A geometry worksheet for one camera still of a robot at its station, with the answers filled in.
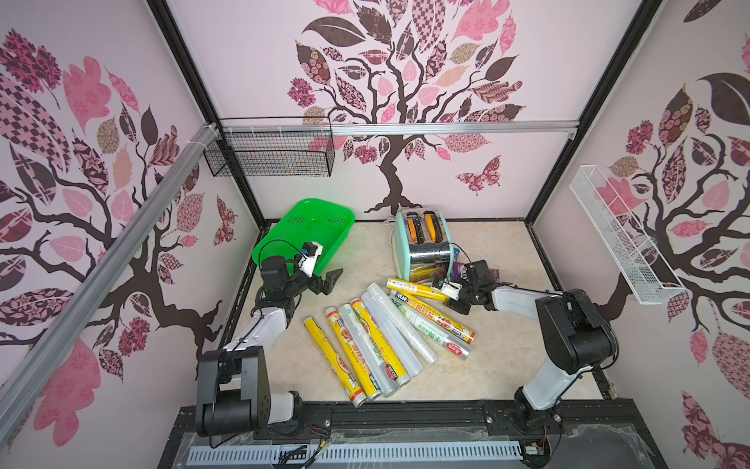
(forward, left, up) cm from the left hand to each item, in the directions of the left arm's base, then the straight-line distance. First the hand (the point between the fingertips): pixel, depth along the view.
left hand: (327, 266), depth 86 cm
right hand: (-1, -40, -16) cm, 43 cm away
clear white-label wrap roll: (-30, -18, -13) cm, 38 cm away
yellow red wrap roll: (-11, -33, -13) cm, 37 cm away
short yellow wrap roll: (-3, -28, -10) cm, 29 cm away
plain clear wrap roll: (-13, -23, -12) cm, 29 cm away
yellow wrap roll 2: (-13, -3, -13) cm, 19 cm away
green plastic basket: (+35, +14, -15) cm, 41 cm away
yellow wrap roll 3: (-27, -21, -14) cm, 37 cm away
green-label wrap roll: (-16, -31, -12) cm, 37 cm away
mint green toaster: (+7, -30, +1) cm, 30 cm away
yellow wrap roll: (-25, -3, -13) cm, 28 cm away
